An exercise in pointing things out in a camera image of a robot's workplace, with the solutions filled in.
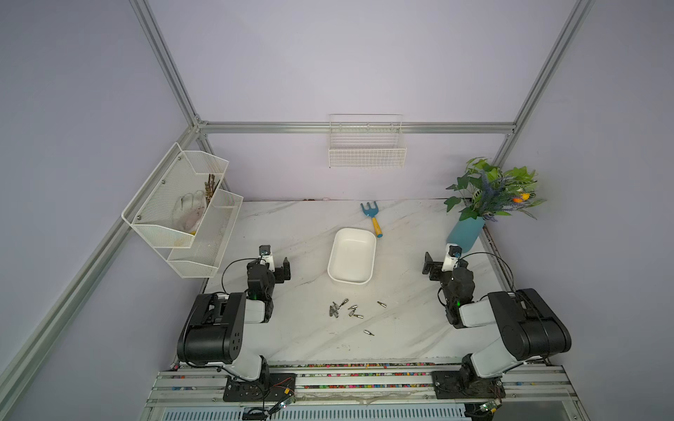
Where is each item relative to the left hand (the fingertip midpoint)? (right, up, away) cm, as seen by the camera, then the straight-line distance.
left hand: (272, 261), depth 95 cm
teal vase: (+78, +10, +13) cm, 79 cm away
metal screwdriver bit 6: (+23, -16, -6) cm, 28 cm away
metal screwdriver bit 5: (+27, -14, -4) cm, 30 cm away
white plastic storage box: (+29, +1, +5) cm, 30 cm away
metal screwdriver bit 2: (+34, -22, -11) cm, 42 cm away
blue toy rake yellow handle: (+40, +19, +22) cm, 49 cm away
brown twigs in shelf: (-16, +25, -14) cm, 33 cm away
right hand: (+61, +2, -2) cm, 62 cm away
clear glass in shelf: (-21, +18, -17) cm, 32 cm away
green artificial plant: (+71, +23, -14) cm, 76 cm away
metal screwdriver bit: (+40, -15, -5) cm, 43 cm away
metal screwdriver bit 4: (+29, -15, -6) cm, 34 cm away
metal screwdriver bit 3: (+31, -17, -8) cm, 37 cm away
